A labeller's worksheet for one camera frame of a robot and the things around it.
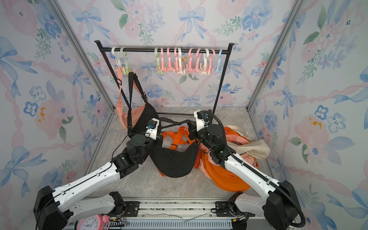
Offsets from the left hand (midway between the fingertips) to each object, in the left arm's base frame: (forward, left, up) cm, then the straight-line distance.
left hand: (161, 126), depth 72 cm
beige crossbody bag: (-9, -48, -5) cm, 49 cm away
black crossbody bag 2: (-12, -5, -19) cm, 23 cm away
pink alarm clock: (-38, +30, -26) cm, 55 cm away
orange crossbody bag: (-16, -31, -21) cm, 41 cm away
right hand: (+3, -14, +1) cm, 14 cm away
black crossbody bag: (+25, +21, -19) cm, 38 cm away
